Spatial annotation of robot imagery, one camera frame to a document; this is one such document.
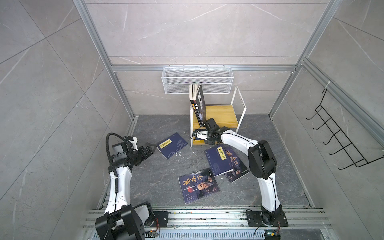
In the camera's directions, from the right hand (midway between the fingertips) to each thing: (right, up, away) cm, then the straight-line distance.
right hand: (207, 132), depth 100 cm
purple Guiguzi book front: (-7, -29, -17) cm, 34 cm away
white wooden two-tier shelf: (+9, +12, -7) cm, 17 cm away
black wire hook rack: (+58, -8, -39) cm, 71 cm away
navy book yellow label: (-25, -9, +1) cm, 26 cm away
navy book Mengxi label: (+6, -17, -8) cm, 20 cm away
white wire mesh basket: (+5, +36, +1) cm, 36 cm away
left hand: (-34, -7, -19) cm, 40 cm away
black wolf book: (-6, +16, -20) cm, 26 cm away
